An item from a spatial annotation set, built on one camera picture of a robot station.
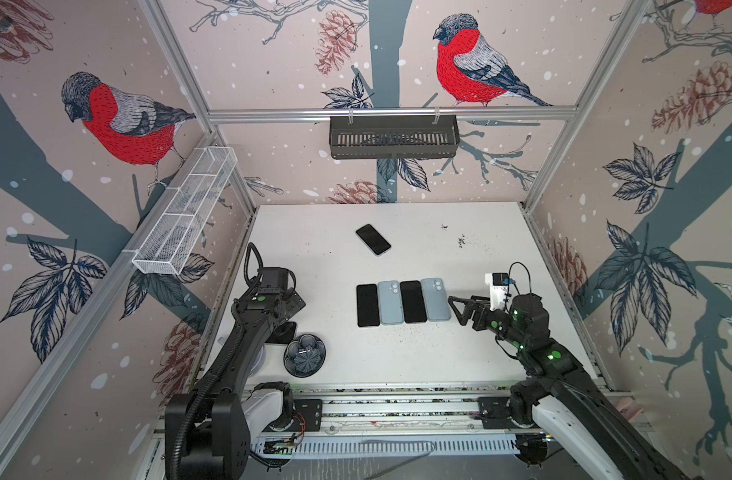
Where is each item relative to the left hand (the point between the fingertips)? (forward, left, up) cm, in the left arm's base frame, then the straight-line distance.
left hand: (283, 309), depth 84 cm
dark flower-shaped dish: (-11, -6, -7) cm, 14 cm away
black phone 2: (+6, -24, -8) cm, 26 cm away
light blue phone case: (+5, -32, -8) cm, 33 cm away
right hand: (-2, -49, +7) cm, 49 cm away
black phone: (+31, -28, -10) cm, 43 cm away
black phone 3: (+5, -39, -7) cm, 40 cm away
